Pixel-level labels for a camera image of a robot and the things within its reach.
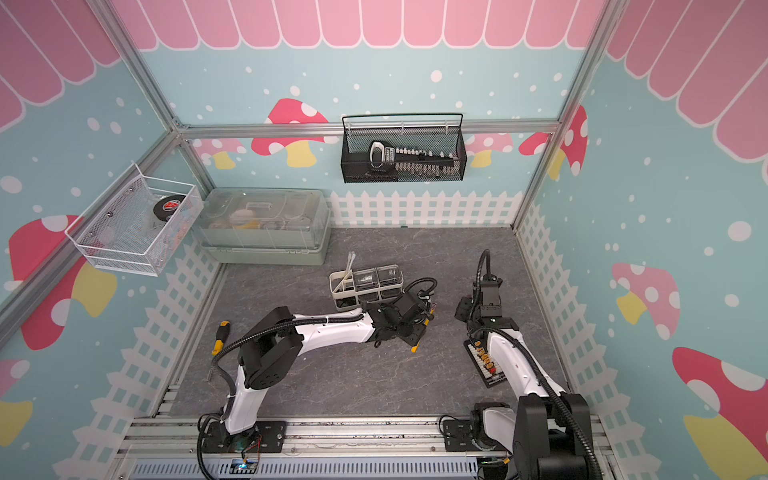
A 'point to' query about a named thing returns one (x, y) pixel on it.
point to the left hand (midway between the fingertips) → (417, 332)
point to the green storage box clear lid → (265, 226)
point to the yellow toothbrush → (426, 322)
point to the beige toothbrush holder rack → (350, 288)
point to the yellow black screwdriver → (221, 336)
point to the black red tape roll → (166, 206)
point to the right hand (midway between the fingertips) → (466, 303)
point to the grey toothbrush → (346, 275)
